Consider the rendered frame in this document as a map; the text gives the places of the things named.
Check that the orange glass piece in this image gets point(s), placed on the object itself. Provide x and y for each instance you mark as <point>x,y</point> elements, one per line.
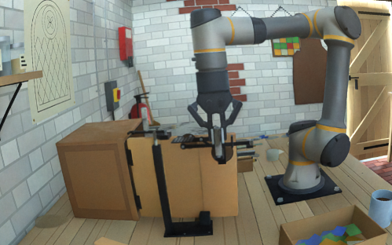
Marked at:
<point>328,242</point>

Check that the cream jar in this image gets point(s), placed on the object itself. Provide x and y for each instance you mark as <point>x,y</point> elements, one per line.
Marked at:
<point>17,64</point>

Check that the light wooden plank door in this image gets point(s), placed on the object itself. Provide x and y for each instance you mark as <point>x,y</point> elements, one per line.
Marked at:
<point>372,78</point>

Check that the wooden wall shelf black bracket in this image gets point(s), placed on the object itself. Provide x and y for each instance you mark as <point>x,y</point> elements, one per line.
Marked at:
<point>1,81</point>

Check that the black door hinge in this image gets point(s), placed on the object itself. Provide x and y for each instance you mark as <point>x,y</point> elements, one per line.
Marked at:
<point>133,183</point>

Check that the grey upright pin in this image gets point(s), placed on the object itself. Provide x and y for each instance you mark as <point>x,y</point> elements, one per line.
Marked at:
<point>145,119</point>

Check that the brown wall board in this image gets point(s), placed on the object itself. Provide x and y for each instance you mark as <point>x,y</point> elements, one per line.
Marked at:
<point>309,74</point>

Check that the black door rack rail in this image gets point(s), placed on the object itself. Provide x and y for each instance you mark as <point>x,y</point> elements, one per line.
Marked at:
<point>148,133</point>

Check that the black latch bar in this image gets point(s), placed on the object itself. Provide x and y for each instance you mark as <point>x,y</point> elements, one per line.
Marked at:
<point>239,144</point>

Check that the open cardboard box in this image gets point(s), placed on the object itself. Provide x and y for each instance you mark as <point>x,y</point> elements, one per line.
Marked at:
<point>297,231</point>

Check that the green glass piece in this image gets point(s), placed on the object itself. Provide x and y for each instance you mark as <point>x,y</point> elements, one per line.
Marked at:
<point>353,229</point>

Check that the pale green cup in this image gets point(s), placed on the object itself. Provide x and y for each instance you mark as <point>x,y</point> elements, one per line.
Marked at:
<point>274,155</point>

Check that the black door stay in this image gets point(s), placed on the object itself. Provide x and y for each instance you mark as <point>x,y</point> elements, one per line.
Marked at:
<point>161,190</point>

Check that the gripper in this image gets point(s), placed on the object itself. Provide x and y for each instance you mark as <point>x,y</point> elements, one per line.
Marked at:
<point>213,88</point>

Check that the red wall box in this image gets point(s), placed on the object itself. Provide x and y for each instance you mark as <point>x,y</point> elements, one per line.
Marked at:
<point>125,42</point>

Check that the light wooden offcut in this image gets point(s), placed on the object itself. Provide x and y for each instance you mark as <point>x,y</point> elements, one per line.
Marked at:
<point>109,241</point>

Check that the pale blue coffee mug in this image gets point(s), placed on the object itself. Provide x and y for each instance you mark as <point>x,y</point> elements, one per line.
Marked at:
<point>381,210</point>

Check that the small brown wooden block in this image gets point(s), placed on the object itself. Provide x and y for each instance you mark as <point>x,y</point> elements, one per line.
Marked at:
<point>245,165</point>

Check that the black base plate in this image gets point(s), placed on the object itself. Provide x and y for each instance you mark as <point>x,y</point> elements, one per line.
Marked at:
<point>331,190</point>

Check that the cream window drawing poster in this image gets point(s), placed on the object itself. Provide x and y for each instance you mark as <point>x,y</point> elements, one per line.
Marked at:
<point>49,57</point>

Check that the light brown cupboard door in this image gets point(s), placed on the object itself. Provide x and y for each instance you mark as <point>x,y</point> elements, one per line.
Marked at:
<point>185,183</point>

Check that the grey switch box yellow button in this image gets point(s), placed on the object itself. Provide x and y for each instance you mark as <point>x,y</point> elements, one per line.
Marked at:
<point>110,95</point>

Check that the red fire extinguisher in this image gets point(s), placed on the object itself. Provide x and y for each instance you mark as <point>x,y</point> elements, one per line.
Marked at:
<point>138,110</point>

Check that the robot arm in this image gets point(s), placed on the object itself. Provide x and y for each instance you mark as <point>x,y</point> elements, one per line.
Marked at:
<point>333,85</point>

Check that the blue glass piece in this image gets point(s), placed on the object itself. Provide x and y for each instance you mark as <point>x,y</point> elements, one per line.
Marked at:
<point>309,239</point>
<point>338,231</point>

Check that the wooden broom stick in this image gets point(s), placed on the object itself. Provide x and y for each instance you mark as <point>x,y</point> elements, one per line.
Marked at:
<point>144,88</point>

